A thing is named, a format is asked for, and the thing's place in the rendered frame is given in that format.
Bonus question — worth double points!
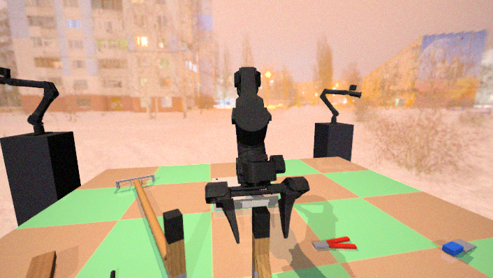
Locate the red-handled pliers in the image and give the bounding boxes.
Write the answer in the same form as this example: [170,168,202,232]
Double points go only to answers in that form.
[313,236,357,249]

